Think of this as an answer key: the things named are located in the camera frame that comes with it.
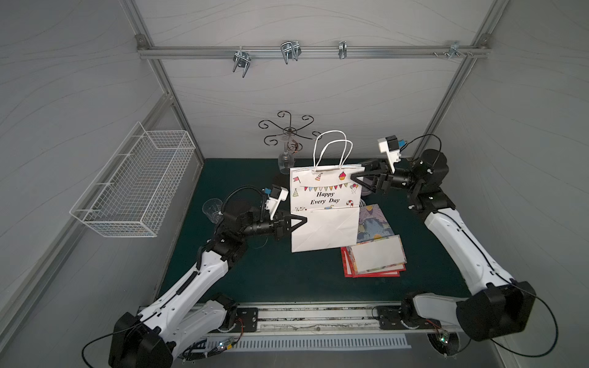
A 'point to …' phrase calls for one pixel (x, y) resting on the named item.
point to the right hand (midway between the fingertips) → (350, 172)
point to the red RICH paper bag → (348, 272)
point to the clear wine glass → (286, 159)
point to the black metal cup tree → (288, 133)
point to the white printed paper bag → (326, 195)
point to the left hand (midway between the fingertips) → (305, 223)
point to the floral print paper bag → (376, 247)
